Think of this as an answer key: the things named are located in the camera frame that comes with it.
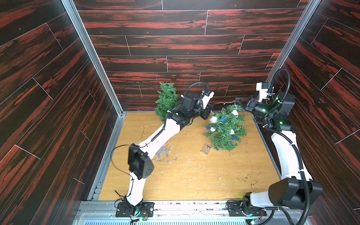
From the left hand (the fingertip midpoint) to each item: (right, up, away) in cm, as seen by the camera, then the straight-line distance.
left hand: (213, 106), depth 75 cm
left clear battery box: (-30, -28, +21) cm, 46 cm away
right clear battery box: (0, -27, +21) cm, 35 cm away
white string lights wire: (-27, -31, +15) cm, 44 cm away
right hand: (+11, +3, -6) cm, 13 cm away
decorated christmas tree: (+6, -12, -3) cm, 14 cm away
